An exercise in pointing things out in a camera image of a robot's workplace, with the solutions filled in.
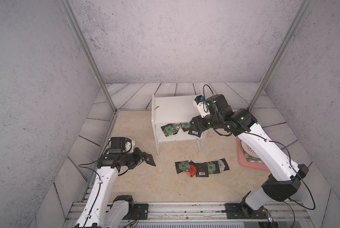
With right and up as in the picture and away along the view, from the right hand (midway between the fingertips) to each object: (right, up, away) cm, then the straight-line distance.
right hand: (195, 121), depth 68 cm
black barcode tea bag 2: (+3, -7, +18) cm, 20 cm away
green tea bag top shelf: (-5, -28, +21) cm, 35 cm away
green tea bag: (-12, -5, +19) cm, 23 cm away
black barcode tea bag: (-23, -21, +9) cm, 32 cm away
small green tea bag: (-3, -4, +21) cm, 21 cm away
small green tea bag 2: (+14, -28, +19) cm, 37 cm away
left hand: (-23, -19, +7) cm, 30 cm away
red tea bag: (+1, -30, +19) cm, 36 cm away
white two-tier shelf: (-14, +6, +6) cm, 16 cm away
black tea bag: (+7, -30, +20) cm, 37 cm away
